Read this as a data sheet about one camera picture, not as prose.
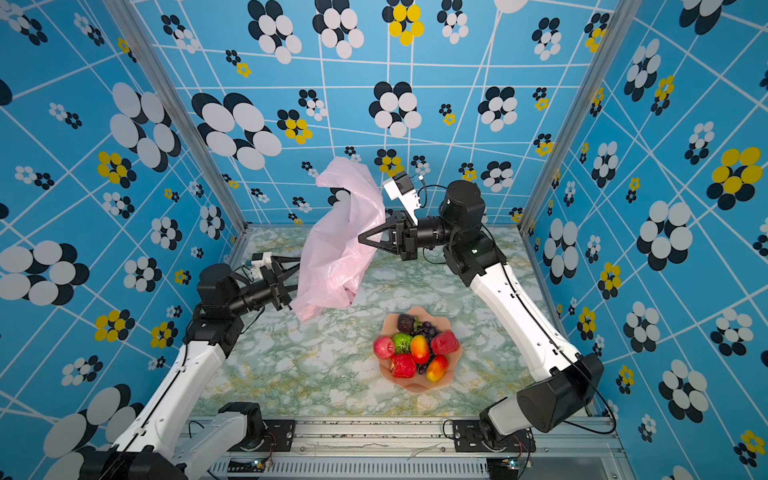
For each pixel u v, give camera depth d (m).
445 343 0.79
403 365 0.77
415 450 0.72
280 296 0.65
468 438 0.72
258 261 0.70
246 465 0.72
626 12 0.67
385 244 0.54
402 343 0.82
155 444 0.40
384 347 0.79
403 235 0.52
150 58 0.76
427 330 0.85
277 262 0.64
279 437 0.73
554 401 0.38
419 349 0.79
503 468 0.71
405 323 0.85
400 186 0.49
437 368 0.78
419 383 0.79
